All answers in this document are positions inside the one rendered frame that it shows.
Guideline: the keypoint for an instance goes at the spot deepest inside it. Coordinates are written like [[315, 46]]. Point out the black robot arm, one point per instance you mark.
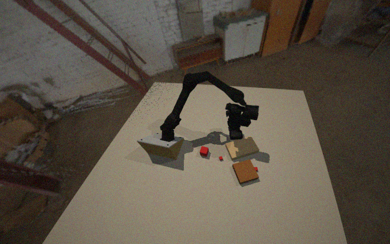
[[250, 112]]

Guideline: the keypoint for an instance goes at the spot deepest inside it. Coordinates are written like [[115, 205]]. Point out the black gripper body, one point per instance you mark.
[[235, 133]]

